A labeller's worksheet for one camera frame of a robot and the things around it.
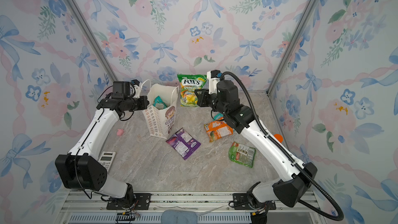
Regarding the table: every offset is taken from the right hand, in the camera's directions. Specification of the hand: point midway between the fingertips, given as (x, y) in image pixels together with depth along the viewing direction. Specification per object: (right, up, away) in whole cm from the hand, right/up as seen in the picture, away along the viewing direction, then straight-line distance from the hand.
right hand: (196, 90), depth 67 cm
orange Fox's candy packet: (+12, -21, +29) cm, 38 cm away
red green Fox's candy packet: (-23, -5, +26) cm, 35 cm away
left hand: (-25, -4, +16) cm, 30 cm away
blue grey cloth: (-8, -55, +1) cm, 56 cm away
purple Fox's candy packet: (-8, -29, +25) cm, 39 cm away
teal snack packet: (+14, -13, +37) cm, 42 cm away
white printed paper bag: (-19, -10, +13) cm, 25 cm away
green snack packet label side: (+26, -34, +22) cm, 48 cm away
